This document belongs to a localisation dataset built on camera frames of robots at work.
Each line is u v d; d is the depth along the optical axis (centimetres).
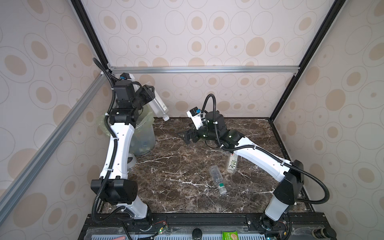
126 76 59
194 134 63
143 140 89
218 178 89
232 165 88
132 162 92
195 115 62
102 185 39
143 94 62
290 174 45
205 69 90
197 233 63
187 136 63
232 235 69
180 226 73
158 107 71
